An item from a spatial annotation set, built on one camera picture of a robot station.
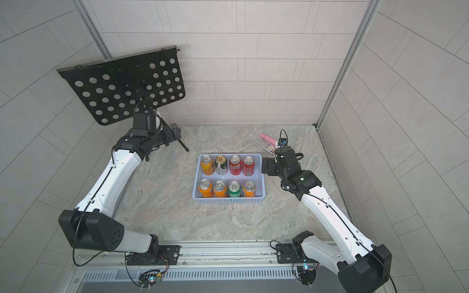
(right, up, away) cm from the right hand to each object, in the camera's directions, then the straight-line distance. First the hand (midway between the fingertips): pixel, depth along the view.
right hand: (271, 159), depth 78 cm
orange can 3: (-9, -13, +1) cm, 16 cm away
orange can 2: (-29, -13, +2) cm, 31 cm away
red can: (-9, -3, +10) cm, 14 cm away
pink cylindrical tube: (+5, +8, +31) cm, 32 cm away
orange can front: (-22, -13, +1) cm, 26 cm away
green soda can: (-16, -13, +1) cm, 21 cm away
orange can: (-29, -4, +10) cm, 31 cm away
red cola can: (-16, -2, +11) cm, 20 cm away
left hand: (-42, +13, +2) cm, 44 cm away
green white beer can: (-23, -3, +10) cm, 25 cm away
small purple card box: (+4, +4, +27) cm, 28 cm away
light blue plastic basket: (-4, -12, +15) cm, 19 cm away
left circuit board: (-48, -44, -10) cm, 65 cm away
